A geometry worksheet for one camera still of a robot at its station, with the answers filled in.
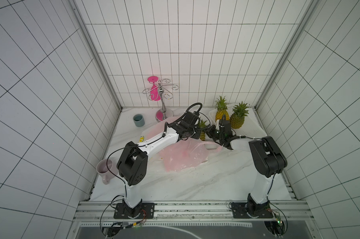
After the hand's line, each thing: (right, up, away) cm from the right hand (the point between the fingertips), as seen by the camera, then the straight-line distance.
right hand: (204, 126), depth 98 cm
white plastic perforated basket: (+33, -1, -1) cm, 33 cm away
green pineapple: (-1, +1, +2) cm, 3 cm away
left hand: (-7, -4, -11) cm, 14 cm away
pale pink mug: (-60, -24, -17) cm, 67 cm away
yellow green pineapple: (+23, +6, -1) cm, 23 cm away
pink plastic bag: (-14, -16, -13) cm, 24 cm away
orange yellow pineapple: (+13, +13, +1) cm, 18 cm away
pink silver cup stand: (-31, +24, -7) cm, 40 cm away
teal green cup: (-46, +4, +5) cm, 47 cm away
